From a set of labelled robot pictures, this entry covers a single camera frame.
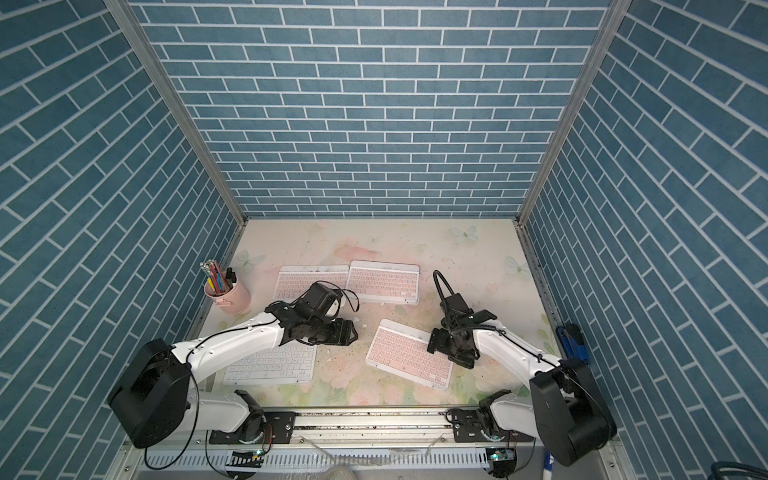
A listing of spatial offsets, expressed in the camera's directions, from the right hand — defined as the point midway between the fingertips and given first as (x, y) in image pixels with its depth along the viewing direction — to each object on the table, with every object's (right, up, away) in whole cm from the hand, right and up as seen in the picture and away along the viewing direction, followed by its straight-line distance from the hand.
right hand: (441, 356), depth 86 cm
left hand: (-25, +6, -3) cm, 25 cm away
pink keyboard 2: (-19, +20, +14) cm, 31 cm away
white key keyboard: (-45, -1, -1) cm, 45 cm away
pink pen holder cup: (-63, +15, +4) cm, 64 cm away
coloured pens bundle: (-65, +21, +2) cm, 69 cm away
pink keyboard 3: (-11, +1, +1) cm, 11 cm away
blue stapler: (+40, +3, +3) cm, 40 cm away
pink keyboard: (-49, +20, +16) cm, 55 cm away
